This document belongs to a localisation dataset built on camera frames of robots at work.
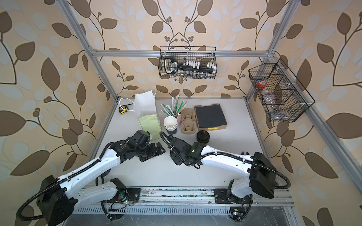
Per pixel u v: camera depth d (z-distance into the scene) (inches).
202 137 37.1
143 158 28.2
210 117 40.1
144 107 37.3
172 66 33.3
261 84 34.6
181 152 22.4
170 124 37.2
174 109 38.9
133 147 23.9
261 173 15.9
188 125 39.0
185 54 35.9
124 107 44.0
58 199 15.0
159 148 28.2
